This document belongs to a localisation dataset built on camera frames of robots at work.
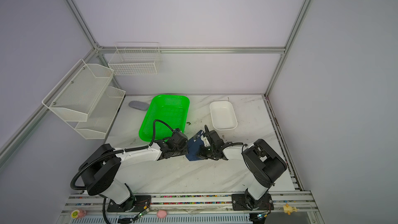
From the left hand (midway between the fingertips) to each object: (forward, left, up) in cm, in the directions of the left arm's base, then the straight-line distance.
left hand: (186, 149), depth 88 cm
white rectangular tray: (+25, -23, 0) cm, 34 cm away
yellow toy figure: (-30, -48, +3) cm, 57 cm away
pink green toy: (-31, +45, +1) cm, 55 cm away
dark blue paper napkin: (+4, -5, -3) cm, 7 cm away
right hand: (-3, -5, -1) cm, 6 cm away
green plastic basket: (+32, +12, -3) cm, 35 cm away
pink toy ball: (-31, +9, -2) cm, 32 cm away
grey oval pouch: (+35, +37, -1) cm, 51 cm away
